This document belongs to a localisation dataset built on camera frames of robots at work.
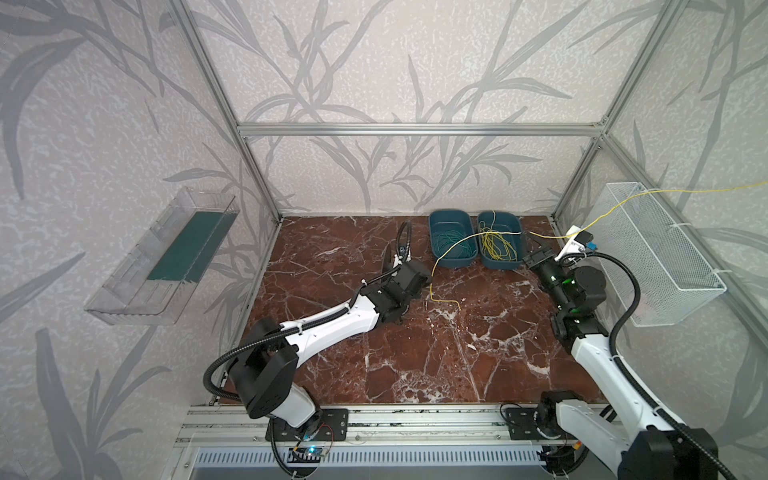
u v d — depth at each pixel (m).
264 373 0.42
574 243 0.64
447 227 1.17
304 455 0.72
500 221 1.16
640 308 0.59
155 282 0.63
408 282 0.62
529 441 0.72
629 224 0.69
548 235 0.68
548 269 0.65
